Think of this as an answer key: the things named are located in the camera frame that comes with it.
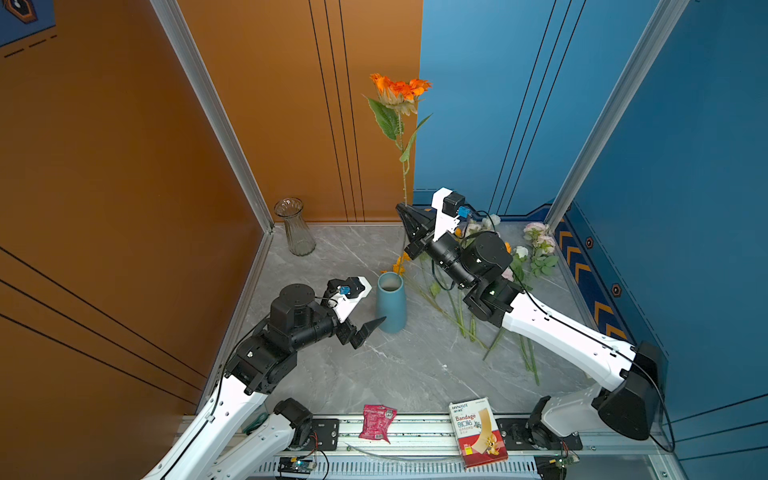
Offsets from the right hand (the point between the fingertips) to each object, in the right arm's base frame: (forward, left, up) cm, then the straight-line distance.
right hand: (398, 205), depth 58 cm
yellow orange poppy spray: (+19, 0, -45) cm, 49 cm away
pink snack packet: (-29, +6, -46) cm, 54 cm away
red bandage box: (-31, -19, -44) cm, 57 cm away
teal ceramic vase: (-4, +2, -30) cm, 31 cm away
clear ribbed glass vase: (+31, +37, -43) cm, 65 cm away
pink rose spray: (+27, -53, -45) cm, 75 cm away
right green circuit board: (-37, -39, -48) cm, 71 cm away
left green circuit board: (-38, +25, -48) cm, 66 cm away
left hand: (-10, +7, -18) cm, 21 cm away
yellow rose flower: (+26, -40, -44) cm, 65 cm away
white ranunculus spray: (+38, -34, -42) cm, 66 cm away
